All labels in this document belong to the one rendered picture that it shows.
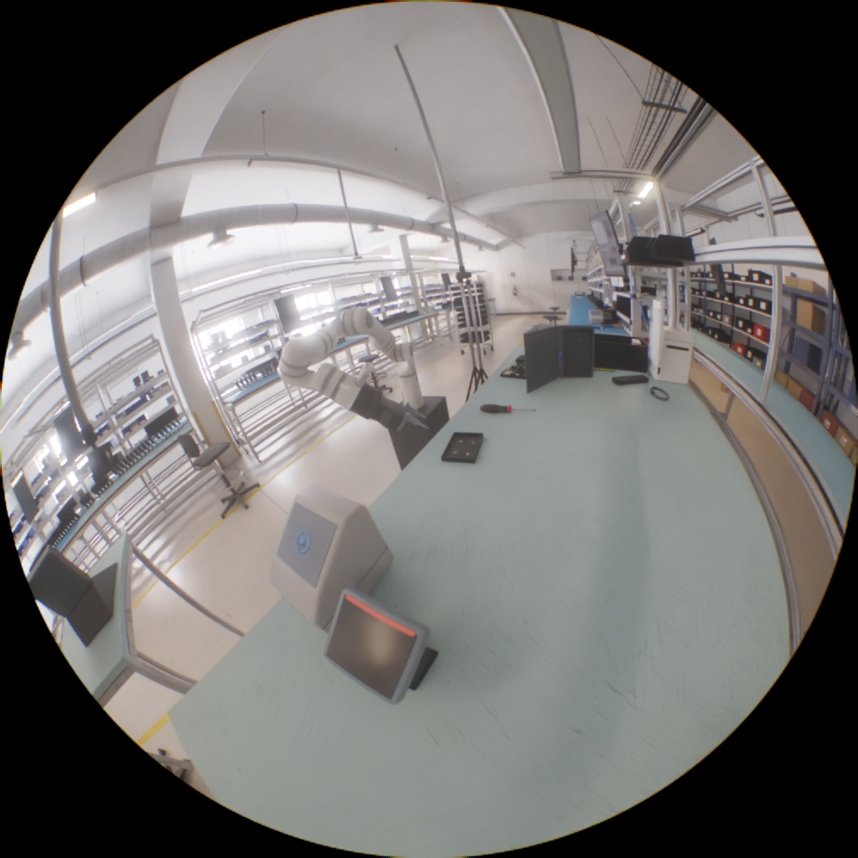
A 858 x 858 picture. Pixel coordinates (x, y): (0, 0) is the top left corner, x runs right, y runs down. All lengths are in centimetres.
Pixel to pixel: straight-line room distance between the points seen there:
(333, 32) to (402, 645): 293
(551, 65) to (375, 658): 91
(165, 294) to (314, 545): 426
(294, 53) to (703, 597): 319
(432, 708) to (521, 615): 17
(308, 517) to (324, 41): 287
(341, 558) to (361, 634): 11
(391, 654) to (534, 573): 24
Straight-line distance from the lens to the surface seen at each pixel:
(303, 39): 273
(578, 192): 640
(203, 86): 236
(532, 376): 90
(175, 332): 425
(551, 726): 37
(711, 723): 50
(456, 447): 63
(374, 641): 28
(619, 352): 120
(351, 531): 33
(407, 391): 122
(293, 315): 404
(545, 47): 64
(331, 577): 34
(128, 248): 366
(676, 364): 119
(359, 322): 80
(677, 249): 98
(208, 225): 376
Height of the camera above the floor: 136
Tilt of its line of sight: 29 degrees down
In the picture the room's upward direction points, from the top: 13 degrees counter-clockwise
